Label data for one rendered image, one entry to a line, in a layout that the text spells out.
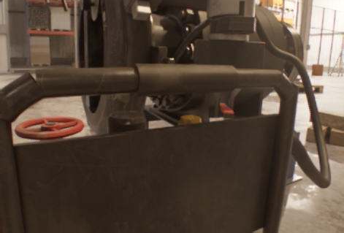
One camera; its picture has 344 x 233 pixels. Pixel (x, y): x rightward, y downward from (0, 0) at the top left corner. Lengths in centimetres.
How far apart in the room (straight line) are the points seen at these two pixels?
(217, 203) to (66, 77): 26
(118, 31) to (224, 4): 38
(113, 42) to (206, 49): 36
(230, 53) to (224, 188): 24
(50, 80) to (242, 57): 36
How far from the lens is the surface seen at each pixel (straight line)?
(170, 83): 24
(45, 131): 29
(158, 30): 105
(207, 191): 36
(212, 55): 48
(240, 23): 42
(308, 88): 104
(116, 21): 77
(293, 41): 153
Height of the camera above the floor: 58
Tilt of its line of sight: 11 degrees down
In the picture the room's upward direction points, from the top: 2 degrees clockwise
